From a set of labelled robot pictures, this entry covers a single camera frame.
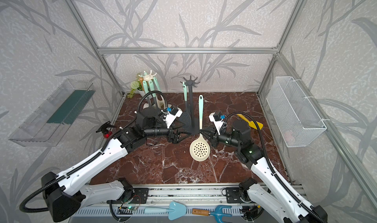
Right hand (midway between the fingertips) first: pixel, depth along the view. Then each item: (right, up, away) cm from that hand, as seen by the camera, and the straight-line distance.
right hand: (201, 130), depth 68 cm
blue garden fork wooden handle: (0, -39, 0) cm, 39 cm away
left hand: (-6, 0, -2) cm, 7 cm away
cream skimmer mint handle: (-1, -10, +2) cm, 10 cm away
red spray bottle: (-55, -5, +17) cm, 58 cm away
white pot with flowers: (-47, +26, +37) cm, 65 cm away
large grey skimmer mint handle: (-25, +19, +6) cm, 32 cm away
